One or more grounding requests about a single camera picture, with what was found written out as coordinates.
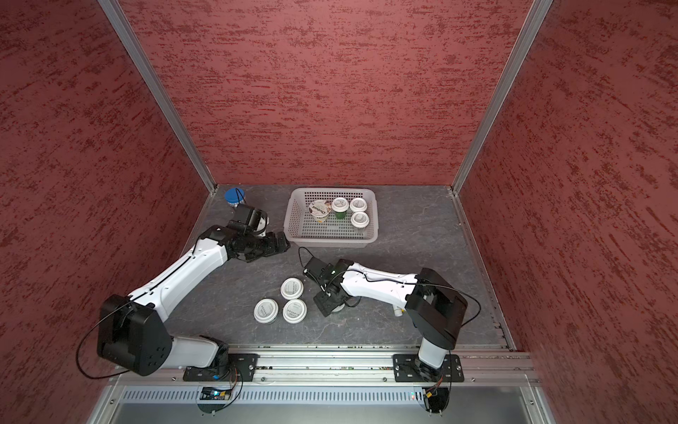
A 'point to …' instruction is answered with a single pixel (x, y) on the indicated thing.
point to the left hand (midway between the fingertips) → (276, 253)
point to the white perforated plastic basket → (301, 230)
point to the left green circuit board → (210, 393)
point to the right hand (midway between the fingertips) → (336, 304)
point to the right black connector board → (438, 400)
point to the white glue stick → (398, 313)
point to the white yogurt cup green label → (340, 206)
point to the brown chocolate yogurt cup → (320, 209)
